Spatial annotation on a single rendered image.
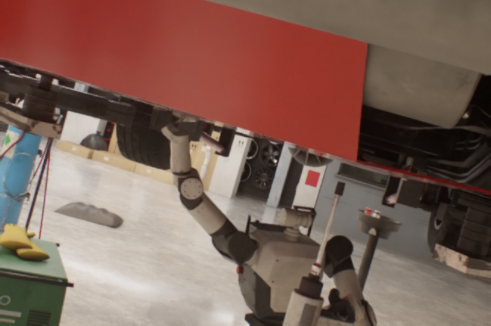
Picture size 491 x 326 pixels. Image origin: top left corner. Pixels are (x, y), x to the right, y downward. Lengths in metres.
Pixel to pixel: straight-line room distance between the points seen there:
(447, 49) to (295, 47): 0.41
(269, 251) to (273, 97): 1.81
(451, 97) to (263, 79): 0.17
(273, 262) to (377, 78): 1.88
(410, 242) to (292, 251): 9.99
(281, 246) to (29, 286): 1.18
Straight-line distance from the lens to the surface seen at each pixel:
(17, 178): 4.75
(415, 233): 12.40
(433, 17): 0.17
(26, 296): 3.12
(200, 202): 2.34
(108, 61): 0.71
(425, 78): 0.59
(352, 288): 2.57
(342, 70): 0.59
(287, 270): 2.47
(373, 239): 6.15
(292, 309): 1.97
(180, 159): 2.30
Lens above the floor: 1.66
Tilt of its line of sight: 2 degrees down
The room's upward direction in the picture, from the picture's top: 16 degrees clockwise
